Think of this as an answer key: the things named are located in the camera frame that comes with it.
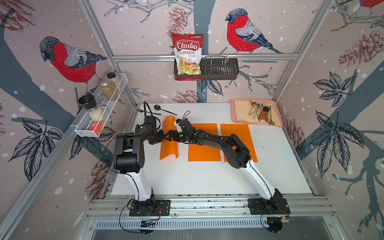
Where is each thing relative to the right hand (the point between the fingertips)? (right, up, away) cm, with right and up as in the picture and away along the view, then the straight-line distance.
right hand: (168, 139), depth 96 cm
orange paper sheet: (+1, -4, -6) cm, 8 cm away
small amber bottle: (+68, +17, +10) cm, 71 cm away
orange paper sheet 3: (+51, +4, +8) cm, 52 cm away
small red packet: (-25, +11, -33) cm, 43 cm away
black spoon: (-12, +22, +22) cm, 33 cm away
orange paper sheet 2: (+21, -8, -4) cm, 23 cm away
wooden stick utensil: (+77, +18, +18) cm, 81 cm away
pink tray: (+65, +19, +18) cm, 70 cm away
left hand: (-3, +2, +4) cm, 5 cm away
